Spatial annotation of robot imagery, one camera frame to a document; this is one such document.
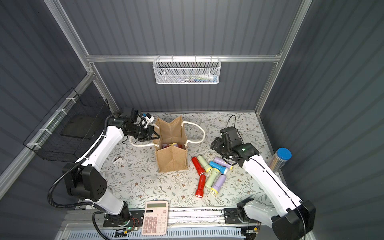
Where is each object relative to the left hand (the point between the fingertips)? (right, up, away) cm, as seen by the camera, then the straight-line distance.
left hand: (160, 138), depth 80 cm
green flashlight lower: (+30, -21, +5) cm, 37 cm away
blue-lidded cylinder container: (+62, -10, -4) cm, 63 cm away
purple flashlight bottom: (+34, -25, +4) cm, 42 cm away
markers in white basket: (+22, +36, +12) cm, 44 cm away
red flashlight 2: (+11, -4, -6) cm, 14 cm away
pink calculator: (0, -39, -8) cm, 39 cm away
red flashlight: (+22, -19, +7) cm, 30 cm away
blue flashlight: (+35, -19, +7) cm, 40 cm away
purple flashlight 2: (+6, -5, +14) cm, 16 cm away
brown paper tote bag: (+7, -5, -5) cm, 10 cm away
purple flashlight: (-1, -6, +16) cm, 17 cm away
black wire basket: (-42, +5, -7) cm, 43 cm away
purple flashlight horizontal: (+35, -15, +11) cm, 40 cm away
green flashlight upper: (+25, -17, +10) cm, 32 cm away
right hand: (+30, -4, -3) cm, 30 cm away
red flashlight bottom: (+21, -29, -1) cm, 36 cm away
